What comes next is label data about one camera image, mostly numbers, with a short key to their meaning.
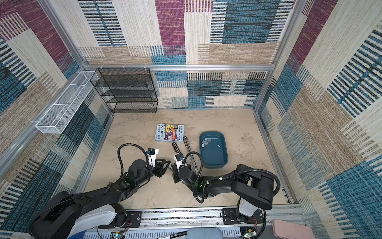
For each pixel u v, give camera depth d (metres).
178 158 0.71
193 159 0.91
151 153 0.73
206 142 1.01
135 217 0.74
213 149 0.98
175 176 0.73
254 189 0.45
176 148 0.96
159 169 0.73
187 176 0.62
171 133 1.05
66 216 0.42
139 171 0.64
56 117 0.71
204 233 0.67
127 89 1.10
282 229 0.70
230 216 0.74
